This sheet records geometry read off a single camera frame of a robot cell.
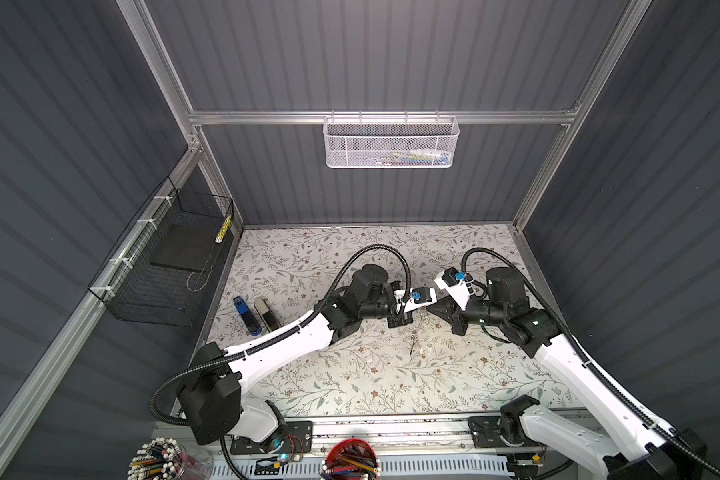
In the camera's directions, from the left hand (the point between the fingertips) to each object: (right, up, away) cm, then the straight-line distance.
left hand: (426, 298), depth 72 cm
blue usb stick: (-51, -10, +20) cm, 56 cm away
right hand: (+2, -3, +1) cm, 3 cm away
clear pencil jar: (-53, -28, -16) cm, 62 cm away
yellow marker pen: (-54, +18, +10) cm, 58 cm away
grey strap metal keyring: (-2, -12, +7) cm, 14 cm away
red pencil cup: (-18, -35, -6) cm, 40 cm away
